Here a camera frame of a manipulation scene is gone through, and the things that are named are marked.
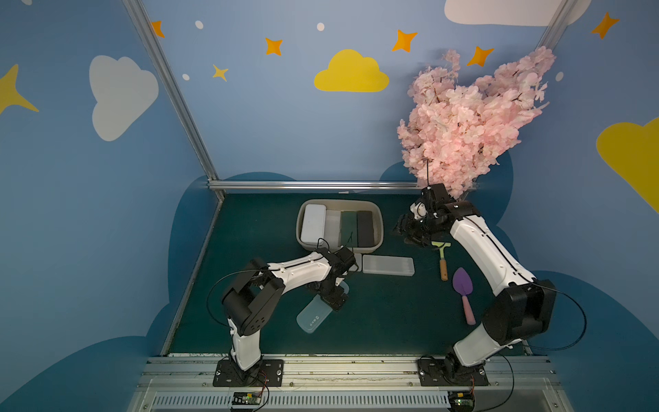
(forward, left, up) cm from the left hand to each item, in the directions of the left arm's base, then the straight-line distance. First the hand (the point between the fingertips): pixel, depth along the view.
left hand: (328, 295), depth 89 cm
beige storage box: (+41, -7, +2) cm, 42 cm away
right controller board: (-29, -40, -4) cm, 50 cm away
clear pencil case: (+9, -10, +8) cm, 16 cm away
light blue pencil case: (-6, +4, -1) cm, 7 cm away
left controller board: (-30, +22, -3) cm, 38 cm away
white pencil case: (+29, +7, +2) cm, 30 cm away
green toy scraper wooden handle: (+14, -44, 0) cm, 46 cm away
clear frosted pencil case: (+29, -1, 0) cm, 29 cm away
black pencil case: (+30, -15, 0) cm, 33 cm away
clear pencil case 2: (+13, -23, -1) cm, 26 cm away
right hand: (+15, -24, +18) cm, 33 cm away
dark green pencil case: (+30, -8, -1) cm, 31 cm away
